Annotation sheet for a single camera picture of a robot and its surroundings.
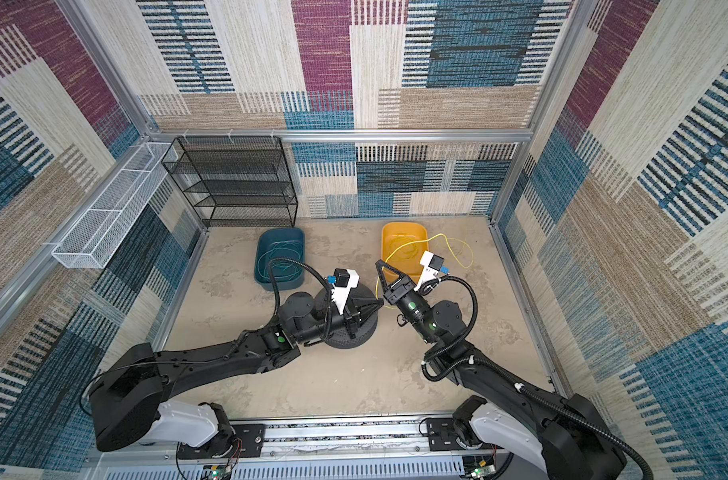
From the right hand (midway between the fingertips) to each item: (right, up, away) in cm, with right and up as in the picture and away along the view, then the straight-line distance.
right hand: (374, 267), depth 68 cm
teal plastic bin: (-39, +8, +42) cm, 57 cm away
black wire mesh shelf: (-49, +28, +40) cm, 69 cm away
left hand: (+2, -8, 0) cm, 8 cm away
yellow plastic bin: (+12, +1, +40) cm, 42 cm away
